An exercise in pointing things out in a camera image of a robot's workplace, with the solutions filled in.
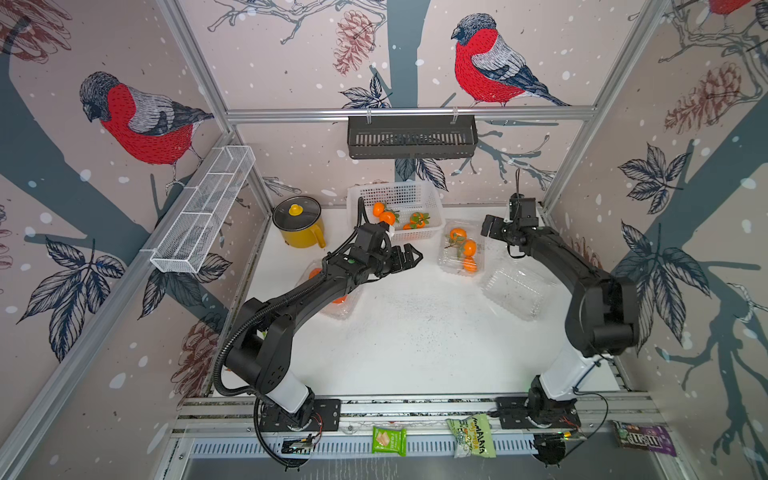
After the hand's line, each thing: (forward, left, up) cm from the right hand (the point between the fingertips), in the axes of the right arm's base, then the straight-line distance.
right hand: (496, 222), depth 96 cm
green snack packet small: (-59, +33, -14) cm, 68 cm away
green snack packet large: (-57, +13, -14) cm, 60 cm away
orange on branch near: (-10, +8, -10) cm, 16 cm away
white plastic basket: (+20, +27, -15) cm, 37 cm away
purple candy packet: (-55, -28, -14) cm, 63 cm away
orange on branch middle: (-2, +7, -10) cm, 13 cm away
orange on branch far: (+3, +10, -11) cm, 15 cm away
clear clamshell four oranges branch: (-14, -8, -16) cm, 23 cm away
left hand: (-17, +26, +4) cm, 31 cm away
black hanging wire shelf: (+27, +28, +15) cm, 42 cm away
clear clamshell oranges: (-28, +48, -8) cm, 56 cm away
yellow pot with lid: (+4, +68, -6) cm, 69 cm away
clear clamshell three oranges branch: (-2, +10, -13) cm, 16 cm away
